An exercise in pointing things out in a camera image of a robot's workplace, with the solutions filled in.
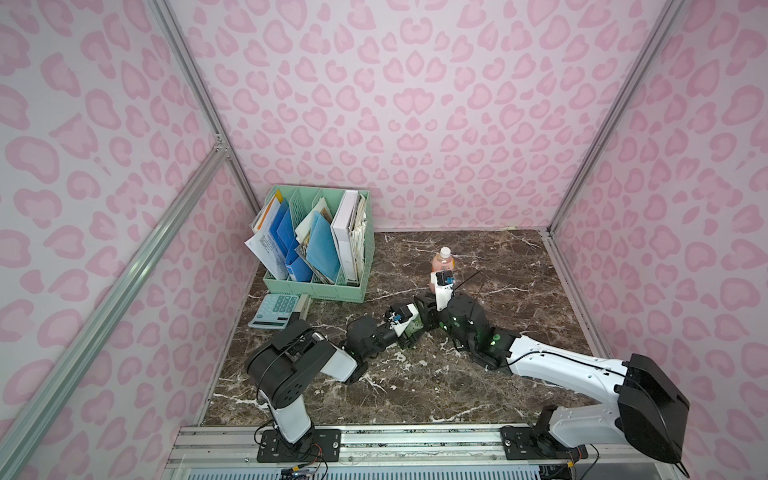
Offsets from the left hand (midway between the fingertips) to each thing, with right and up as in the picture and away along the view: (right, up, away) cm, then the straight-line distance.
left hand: (423, 310), depth 82 cm
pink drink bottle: (+6, +12, +7) cm, 15 cm away
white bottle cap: (+7, +16, +6) cm, 18 cm away
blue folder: (-41, +21, +8) cm, 47 cm away
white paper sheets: (-46, +18, +6) cm, 50 cm away
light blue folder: (-29, +16, +9) cm, 35 cm away
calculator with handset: (-46, -2, +13) cm, 48 cm away
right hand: (-2, +4, -3) cm, 6 cm away
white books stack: (-21, +26, +6) cm, 34 cm away
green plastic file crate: (-39, +33, +19) cm, 54 cm away
